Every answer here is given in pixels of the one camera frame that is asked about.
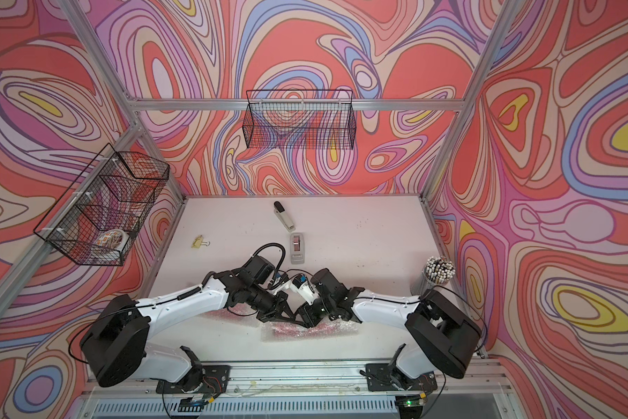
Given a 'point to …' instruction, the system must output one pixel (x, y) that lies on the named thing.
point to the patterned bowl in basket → (113, 238)
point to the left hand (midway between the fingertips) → (297, 322)
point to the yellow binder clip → (199, 241)
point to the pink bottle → (322, 329)
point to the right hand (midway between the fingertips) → (299, 323)
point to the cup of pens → (438, 271)
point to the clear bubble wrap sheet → (234, 316)
